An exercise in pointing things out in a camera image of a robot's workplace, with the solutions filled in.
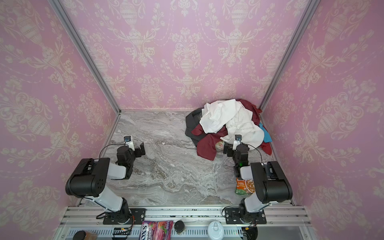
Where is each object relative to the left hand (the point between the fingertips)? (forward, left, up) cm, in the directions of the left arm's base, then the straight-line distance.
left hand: (136, 143), depth 95 cm
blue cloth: (+8, -87, -2) cm, 87 cm away
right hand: (+1, -63, +2) cm, 63 cm away
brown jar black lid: (-47, +9, +3) cm, 48 cm away
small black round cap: (-44, -32, +4) cm, 54 cm away
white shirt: (+16, -66, +7) cm, 69 cm away
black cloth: (+22, -35, -1) cm, 41 cm away
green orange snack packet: (-24, -65, -3) cm, 69 cm away
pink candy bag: (-45, -21, -3) cm, 49 cm away
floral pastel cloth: (+1, -54, -1) cm, 54 cm away
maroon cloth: (+6, -46, -2) cm, 47 cm away
